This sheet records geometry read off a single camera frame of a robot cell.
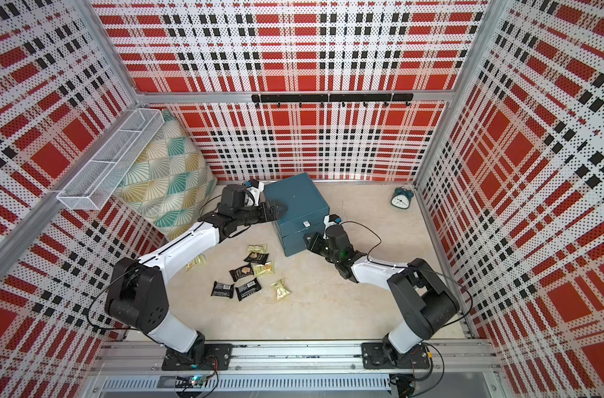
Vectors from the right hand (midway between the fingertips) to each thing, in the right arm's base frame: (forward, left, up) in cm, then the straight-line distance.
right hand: (309, 237), depth 89 cm
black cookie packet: (-4, +19, -9) cm, 22 cm away
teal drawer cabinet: (+3, 0, +11) cm, 11 cm away
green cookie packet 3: (-17, +10, -8) cm, 21 cm away
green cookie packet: (0, +21, -9) cm, 23 cm away
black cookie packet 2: (-9, +25, -9) cm, 28 cm away
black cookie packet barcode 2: (-16, +22, -9) cm, 28 cm away
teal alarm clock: (+24, -40, -6) cm, 47 cm away
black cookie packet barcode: (-16, +31, -9) cm, 36 cm away
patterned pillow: (+15, +49, +15) cm, 53 cm away
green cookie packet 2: (-8, +17, -9) cm, 21 cm away
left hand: (+6, +9, +8) cm, 14 cm away
